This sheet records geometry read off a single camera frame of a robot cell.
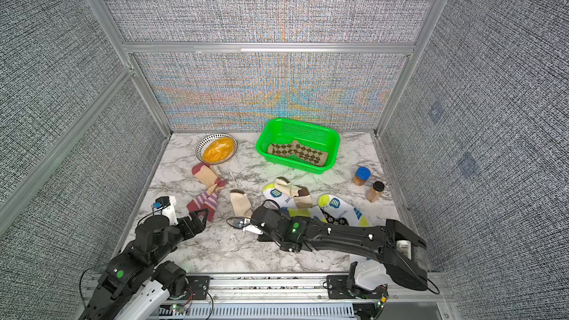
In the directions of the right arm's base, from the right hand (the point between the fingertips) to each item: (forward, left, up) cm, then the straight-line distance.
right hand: (257, 209), depth 77 cm
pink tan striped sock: (+23, +28, -13) cm, 38 cm away
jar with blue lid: (+20, -44, -10) cm, 49 cm away
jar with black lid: (+10, -45, -9) cm, 47 cm away
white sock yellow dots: (+6, -32, -12) cm, 35 cm away
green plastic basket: (+46, -6, -9) cm, 47 cm away
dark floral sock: (+1, -31, -13) cm, 34 cm away
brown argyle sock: (+36, -18, -13) cm, 43 cm away
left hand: (-3, +17, +4) cm, 18 cm away
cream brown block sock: (+7, +8, -11) cm, 16 cm away
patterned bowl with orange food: (+33, +22, -7) cm, 41 cm away
